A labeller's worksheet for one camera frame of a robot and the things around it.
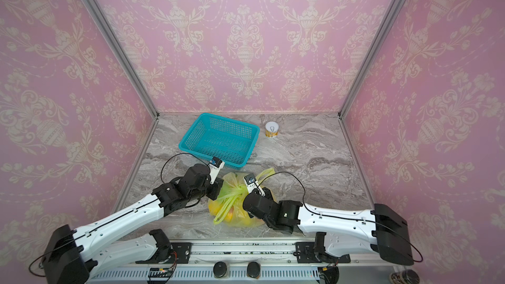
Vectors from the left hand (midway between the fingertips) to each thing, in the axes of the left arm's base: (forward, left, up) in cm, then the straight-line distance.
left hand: (223, 182), depth 79 cm
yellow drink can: (+34, -21, -6) cm, 41 cm away
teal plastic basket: (+34, +13, -13) cm, 39 cm away
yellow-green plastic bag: (-8, -2, -3) cm, 9 cm away
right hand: (-5, -11, 0) cm, 12 cm away
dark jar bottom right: (-29, -61, -2) cm, 68 cm away
